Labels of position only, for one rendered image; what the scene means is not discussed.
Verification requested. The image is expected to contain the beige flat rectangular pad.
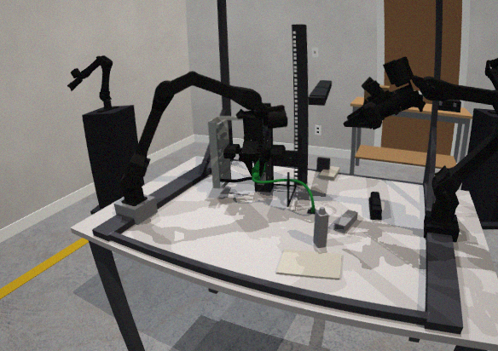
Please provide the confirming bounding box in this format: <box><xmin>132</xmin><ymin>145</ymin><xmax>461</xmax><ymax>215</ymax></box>
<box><xmin>276</xmin><ymin>249</ymin><xmax>342</xmax><ymax>279</ymax></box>

